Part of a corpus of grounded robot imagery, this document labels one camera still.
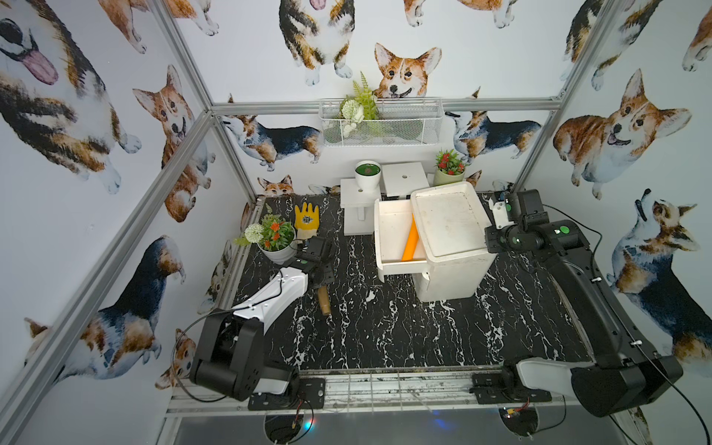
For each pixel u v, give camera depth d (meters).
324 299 0.84
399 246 0.86
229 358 0.42
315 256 0.70
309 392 0.74
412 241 0.84
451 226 0.82
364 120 0.82
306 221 1.10
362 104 0.82
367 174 0.95
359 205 0.98
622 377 0.37
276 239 0.90
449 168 0.94
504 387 0.69
